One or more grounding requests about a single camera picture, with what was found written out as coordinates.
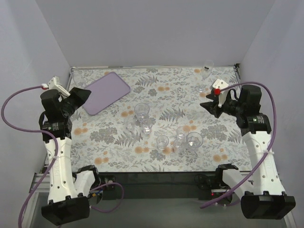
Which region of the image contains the large clear tumbler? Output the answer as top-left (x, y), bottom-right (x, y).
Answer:
top-left (186, 132), bottom-right (203, 151)
top-left (134, 103), bottom-right (150, 123)

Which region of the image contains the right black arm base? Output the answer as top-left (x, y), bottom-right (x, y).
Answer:
top-left (194, 173), bottom-right (230, 200)

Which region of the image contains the purple plastic tray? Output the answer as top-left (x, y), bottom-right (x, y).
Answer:
top-left (82, 72), bottom-right (131, 115)

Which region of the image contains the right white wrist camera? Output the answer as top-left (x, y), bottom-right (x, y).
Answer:
top-left (212, 79), bottom-right (229, 108)

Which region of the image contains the purple cable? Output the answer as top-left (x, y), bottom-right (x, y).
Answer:
top-left (200, 81), bottom-right (277, 209)
top-left (1, 85), bottom-right (125, 228)

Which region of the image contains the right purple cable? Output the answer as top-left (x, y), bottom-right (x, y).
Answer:
top-left (200, 81), bottom-right (277, 209)

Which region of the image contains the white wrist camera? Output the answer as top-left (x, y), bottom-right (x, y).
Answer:
top-left (212, 79), bottom-right (229, 108)
top-left (47, 76), bottom-right (70, 97)

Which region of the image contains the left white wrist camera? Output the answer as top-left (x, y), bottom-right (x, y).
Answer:
top-left (47, 76), bottom-right (70, 97)

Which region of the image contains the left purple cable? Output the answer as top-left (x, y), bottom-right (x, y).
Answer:
top-left (1, 85), bottom-right (125, 228)

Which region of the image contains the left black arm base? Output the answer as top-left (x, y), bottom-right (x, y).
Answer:
top-left (89, 175), bottom-right (117, 205)

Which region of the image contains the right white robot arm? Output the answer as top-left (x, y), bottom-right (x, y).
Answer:
top-left (200, 82), bottom-right (296, 220)

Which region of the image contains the clear tumbler centre front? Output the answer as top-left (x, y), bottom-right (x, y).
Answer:
top-left (156, 135), bottom-right (169, 151)

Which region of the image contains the floral patterned tablecloth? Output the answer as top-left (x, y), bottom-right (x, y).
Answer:
top-left (71, 67), bottom-right (251, 172)

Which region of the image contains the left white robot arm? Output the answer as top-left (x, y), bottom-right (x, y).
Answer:
top-left (38, 87), bottom-right (101, 226)

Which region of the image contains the clear stemmed glass back left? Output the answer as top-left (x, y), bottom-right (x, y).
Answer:
top-left (70, 66), bottom-right (86, 89)

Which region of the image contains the large clear tumbler right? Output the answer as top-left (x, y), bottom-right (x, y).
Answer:
top-left (186, 132), bottom-right (203, 151)

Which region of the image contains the clear champagne flute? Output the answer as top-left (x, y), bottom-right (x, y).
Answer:
top-left (197, 60), bottom-right (214, 93)

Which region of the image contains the large clear tumbler centre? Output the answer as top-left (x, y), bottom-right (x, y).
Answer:
top-left (134, 103), bottom-right (150, 123)

